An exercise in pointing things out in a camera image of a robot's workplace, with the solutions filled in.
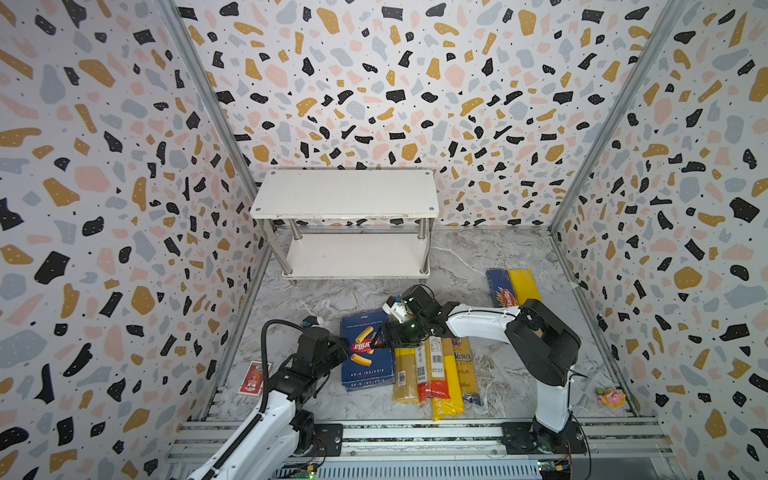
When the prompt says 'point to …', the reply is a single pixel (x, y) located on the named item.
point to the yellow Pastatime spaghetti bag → (445, 407)
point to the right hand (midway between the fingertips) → (375, 343)
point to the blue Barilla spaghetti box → (501, 288)
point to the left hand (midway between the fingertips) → (351, 339)
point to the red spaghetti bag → (430, 370)
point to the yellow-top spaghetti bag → (405, 384)
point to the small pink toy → (610, 397)
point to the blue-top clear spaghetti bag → (467, 373)
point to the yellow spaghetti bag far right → (524, 284)
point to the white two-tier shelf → (354, 225)
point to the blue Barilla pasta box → (368, 366)
